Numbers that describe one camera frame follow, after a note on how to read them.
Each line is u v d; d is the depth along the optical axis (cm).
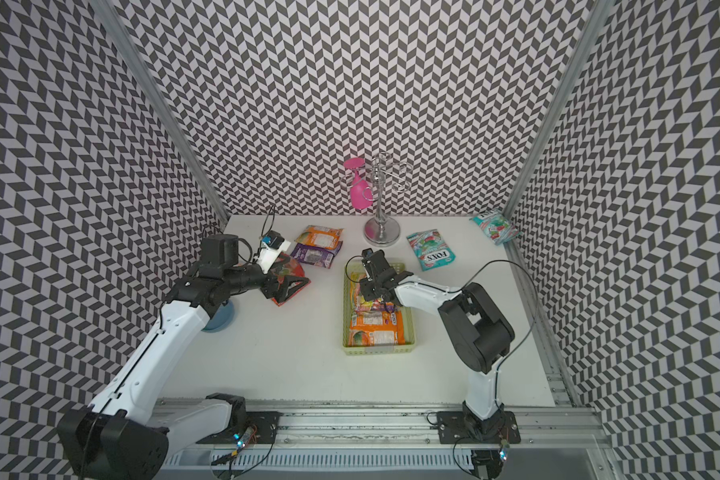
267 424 73
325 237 108
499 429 68
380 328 88
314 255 105
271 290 65
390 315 91
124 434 36
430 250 104
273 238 63
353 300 93
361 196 107
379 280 71
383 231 113
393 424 76
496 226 112
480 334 49
